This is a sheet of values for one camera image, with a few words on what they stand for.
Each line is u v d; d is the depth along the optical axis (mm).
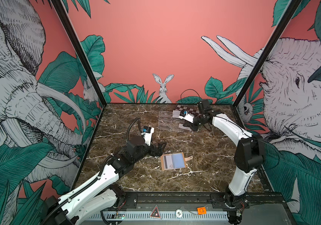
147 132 640
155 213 700
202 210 692
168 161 882
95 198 555
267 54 877
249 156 491
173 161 879
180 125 901
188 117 787
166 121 1076
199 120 764
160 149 656
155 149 640
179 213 701
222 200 728
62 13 717
